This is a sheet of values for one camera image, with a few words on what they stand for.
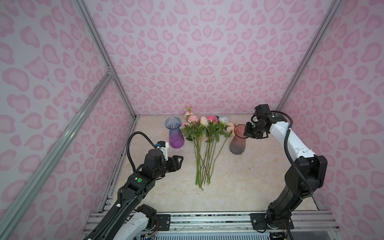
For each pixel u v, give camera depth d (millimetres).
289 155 461
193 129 1031
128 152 534
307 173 459
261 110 691
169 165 650
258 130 722
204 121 1046
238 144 902
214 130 1038
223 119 1068
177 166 659
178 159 675
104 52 839
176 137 1068
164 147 676
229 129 1044
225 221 751
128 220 584
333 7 695
